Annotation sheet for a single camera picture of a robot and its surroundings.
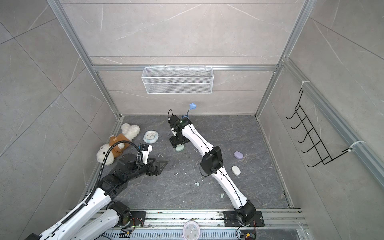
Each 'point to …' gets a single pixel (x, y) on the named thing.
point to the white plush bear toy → (129, 132)
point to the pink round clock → (191, 230)
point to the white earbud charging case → (236, 170)
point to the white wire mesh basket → (178, 80)
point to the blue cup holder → (187, 116)
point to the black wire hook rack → (325, 156)
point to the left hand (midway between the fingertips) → (161, 158)
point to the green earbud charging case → (180, 147)
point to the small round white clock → (150, 136)
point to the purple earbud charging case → (238, 155)
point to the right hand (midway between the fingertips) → (179, 142)
